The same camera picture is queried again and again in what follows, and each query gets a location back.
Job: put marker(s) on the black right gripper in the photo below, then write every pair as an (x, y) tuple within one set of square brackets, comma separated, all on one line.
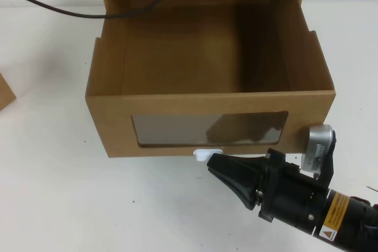
[(288, 195)]

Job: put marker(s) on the cardboard drawer with window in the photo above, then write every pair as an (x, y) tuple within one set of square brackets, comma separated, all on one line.
[(242, 76)]

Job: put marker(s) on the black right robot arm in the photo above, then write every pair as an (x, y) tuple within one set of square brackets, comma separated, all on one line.
[(348, 223)]

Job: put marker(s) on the cardboard box at left edge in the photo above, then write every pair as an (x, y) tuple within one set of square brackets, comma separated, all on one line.
[(7, 96)]

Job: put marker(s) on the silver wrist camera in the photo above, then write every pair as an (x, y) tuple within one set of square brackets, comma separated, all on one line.
[(317, 158)]

